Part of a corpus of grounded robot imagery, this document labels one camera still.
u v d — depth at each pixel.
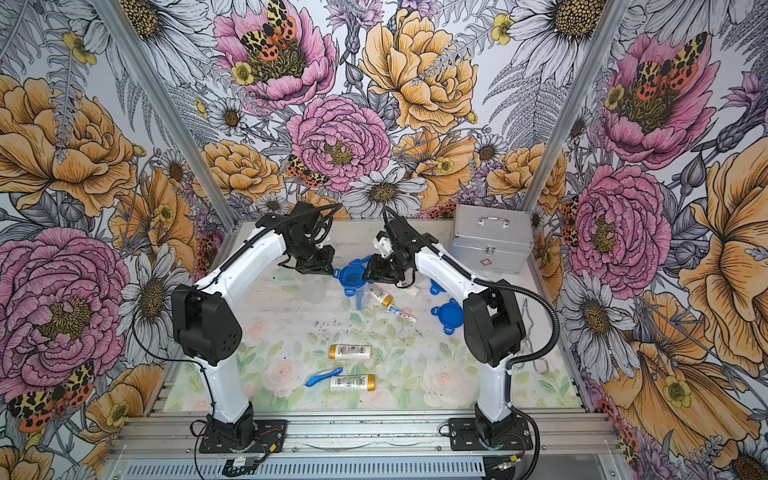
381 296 0.98
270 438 0.74
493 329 0.50
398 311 0.96
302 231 0.68
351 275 0.91
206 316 0.50
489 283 0.53
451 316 0.97
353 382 0.80
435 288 1.01
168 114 0.89
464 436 0.74
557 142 0.97
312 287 0.99
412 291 1.00
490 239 0.96
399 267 0.77
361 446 0.74
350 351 0.86
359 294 0.89
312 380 0.83
